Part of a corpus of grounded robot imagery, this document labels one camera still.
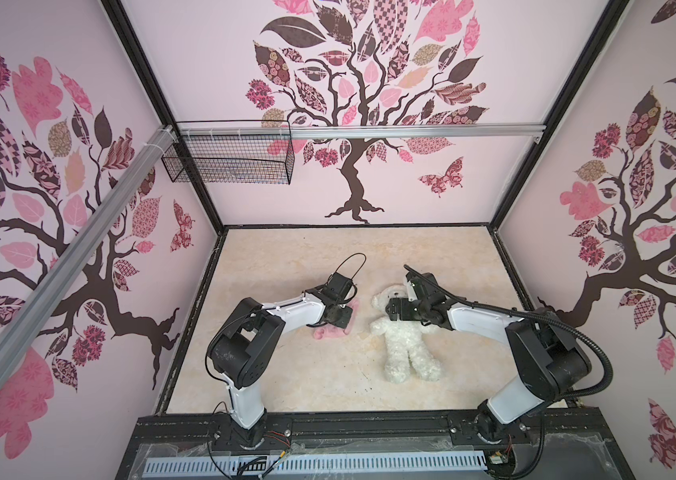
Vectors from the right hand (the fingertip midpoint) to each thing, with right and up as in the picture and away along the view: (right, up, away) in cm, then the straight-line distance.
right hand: (399, 304), depth 94 cm
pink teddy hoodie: (-23, -8, -5) cm, 24 cm away
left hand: (-19, -5, 0) cm, 20 cm away
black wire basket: (-55, +50, +1) cm, 74 cm away
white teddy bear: (-1, -8, -11) cm, 14 cm away
